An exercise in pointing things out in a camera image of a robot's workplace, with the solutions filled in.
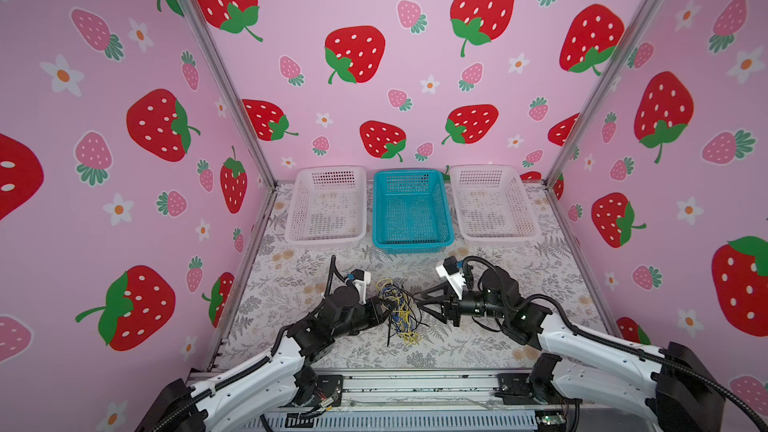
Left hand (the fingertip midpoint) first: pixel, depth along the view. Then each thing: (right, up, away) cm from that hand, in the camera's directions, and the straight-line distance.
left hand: (398, 306), depth 76 cm
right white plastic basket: (+37, +27, +38) cm, 59 cm away
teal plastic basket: (+5, +24, +35) cm, 43 cm away
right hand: (+5, +3, -6) cm, 8 cm away
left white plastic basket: (-27, +27, +38) cm, 54 cm away
